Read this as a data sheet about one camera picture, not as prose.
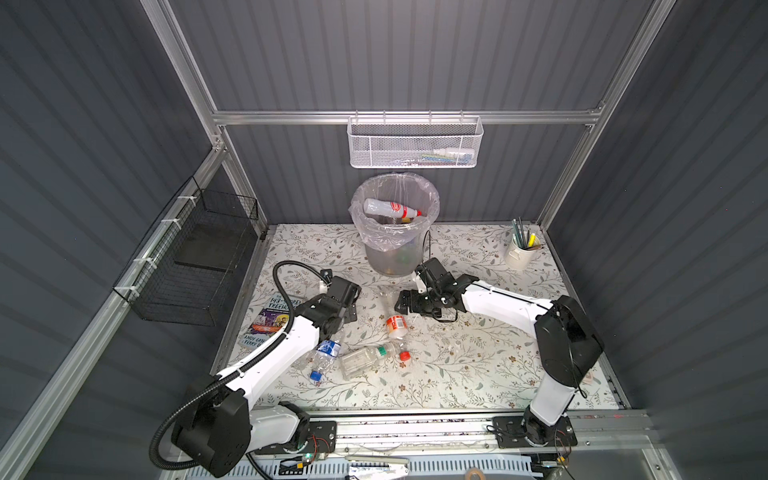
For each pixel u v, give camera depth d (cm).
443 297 66
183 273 72
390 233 83
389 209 98
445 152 92
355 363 84
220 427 40
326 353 85
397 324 87
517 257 102
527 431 68
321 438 73
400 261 99
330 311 63
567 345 49
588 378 82
